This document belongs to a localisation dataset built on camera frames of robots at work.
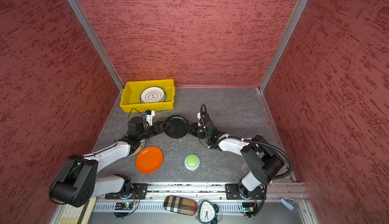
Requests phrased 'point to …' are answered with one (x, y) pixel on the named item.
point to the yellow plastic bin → (130, 101)
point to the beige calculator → (71, 214)
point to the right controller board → (248, 207)
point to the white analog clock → (207, 212)
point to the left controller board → (127, 206)
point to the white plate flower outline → (152, 95)
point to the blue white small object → (288, 202)
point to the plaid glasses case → (181, 205)
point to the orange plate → (149, 160)
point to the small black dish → (178, 126)
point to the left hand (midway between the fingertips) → (168, 126)
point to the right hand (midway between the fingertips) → (184, 130)
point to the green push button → (192, 161)
